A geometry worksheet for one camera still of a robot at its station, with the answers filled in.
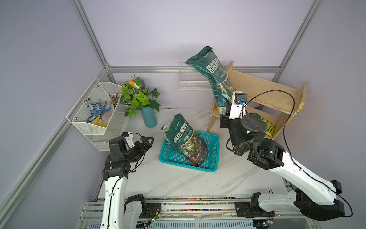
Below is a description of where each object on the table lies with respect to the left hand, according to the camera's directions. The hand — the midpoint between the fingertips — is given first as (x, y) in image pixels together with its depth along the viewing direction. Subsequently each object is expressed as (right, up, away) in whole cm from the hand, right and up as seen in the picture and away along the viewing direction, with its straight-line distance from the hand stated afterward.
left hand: (150, 143), depth 74 cm
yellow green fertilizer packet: (+68, +8, +6) cm, 68 cm away
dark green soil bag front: (+19, 0, +8) cm, 21 cm away
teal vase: (-8, +15, +29) cm, 34 cm away
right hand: (+37, +18, -18) cm, 45 cm away
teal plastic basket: (+8, -10, +19) cm, 23 cm away
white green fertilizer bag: (+6, +7, +12) cm, 16 cm away
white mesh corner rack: (-20, +12, 0) cm, 24 cm away
